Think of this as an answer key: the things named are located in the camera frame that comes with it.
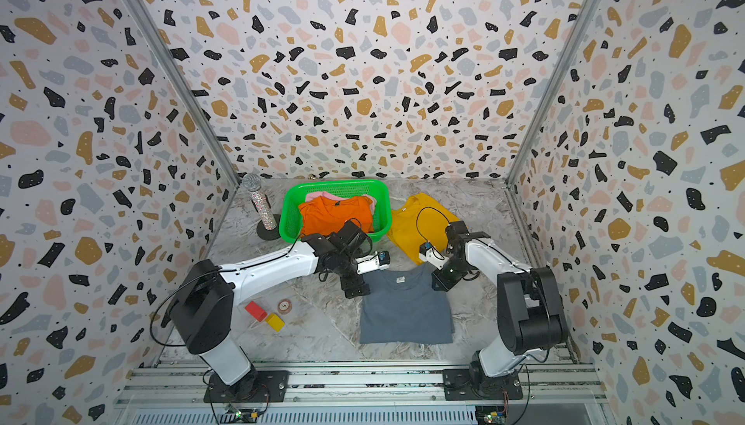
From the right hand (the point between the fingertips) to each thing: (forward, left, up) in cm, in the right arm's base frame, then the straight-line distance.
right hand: (440, 282), depth 90 cm
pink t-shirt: (+32, +45, +4) cm, 56 cm away
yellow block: (-13, +49, -1) cm, 50 cm away
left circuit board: (-35, +50, -2) cm, 61 cm away
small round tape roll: (-8, +47, -1) cm, 48 cm away
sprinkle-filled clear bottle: (+16, +55, +27) cm, 63 cm away
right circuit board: (-33, -10, -3) cm, 35 cm away
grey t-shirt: (-8, +12, 0) cm, 14 cm away
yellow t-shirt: (+12, +6, +15) cm, 21 cm away
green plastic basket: (+33, +53, +5) cm, 62 cm away
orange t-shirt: (+25, +39, +2) cm, 46 cm away
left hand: (-1, +22, +6) cm, 23 cm away
